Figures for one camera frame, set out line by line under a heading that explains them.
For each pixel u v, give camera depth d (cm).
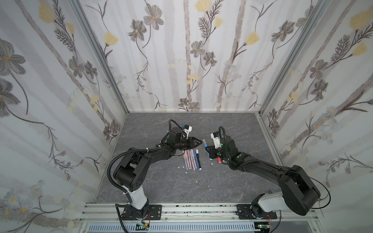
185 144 80
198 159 93
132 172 47
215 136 77
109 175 46
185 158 93
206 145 86
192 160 93
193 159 93
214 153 76
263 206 62
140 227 73
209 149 84
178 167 91
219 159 77
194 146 80
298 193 43
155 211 74
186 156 95
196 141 85
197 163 91
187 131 84
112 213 75
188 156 95
